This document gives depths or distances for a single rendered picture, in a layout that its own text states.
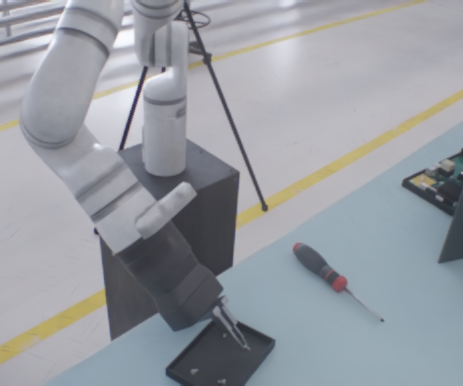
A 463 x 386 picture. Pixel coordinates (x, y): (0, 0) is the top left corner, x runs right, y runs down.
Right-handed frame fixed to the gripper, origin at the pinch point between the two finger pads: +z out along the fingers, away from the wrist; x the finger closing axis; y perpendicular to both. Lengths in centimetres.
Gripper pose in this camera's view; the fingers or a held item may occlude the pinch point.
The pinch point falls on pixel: (245, 346)
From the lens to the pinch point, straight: 68.9
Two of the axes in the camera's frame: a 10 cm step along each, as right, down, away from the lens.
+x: -4.7, 4.9, -7.4
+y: -6.7, 3.6, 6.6
